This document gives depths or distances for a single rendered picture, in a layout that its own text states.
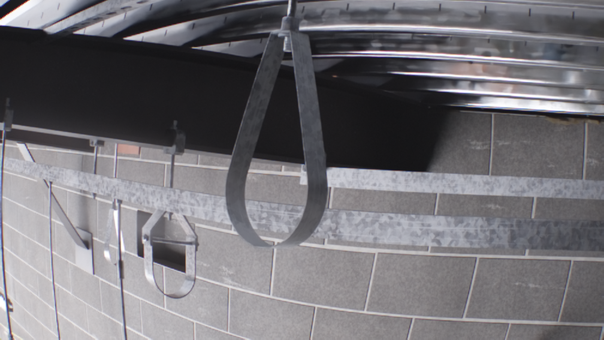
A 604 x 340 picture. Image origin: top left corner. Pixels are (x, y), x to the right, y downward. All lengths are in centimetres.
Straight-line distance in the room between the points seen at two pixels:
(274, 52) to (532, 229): 39
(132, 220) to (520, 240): 249
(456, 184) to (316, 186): 91
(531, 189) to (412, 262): 79
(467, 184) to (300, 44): 89
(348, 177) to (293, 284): 75
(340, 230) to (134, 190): 52
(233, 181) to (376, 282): 149
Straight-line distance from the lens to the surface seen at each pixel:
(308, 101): 78
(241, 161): 84
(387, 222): 107
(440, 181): 168
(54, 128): 144
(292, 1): 82
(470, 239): 99
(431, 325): 217
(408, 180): 173
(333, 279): 241
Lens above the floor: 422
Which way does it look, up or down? 3 degrees up
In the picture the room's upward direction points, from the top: 5 degrees clockwise
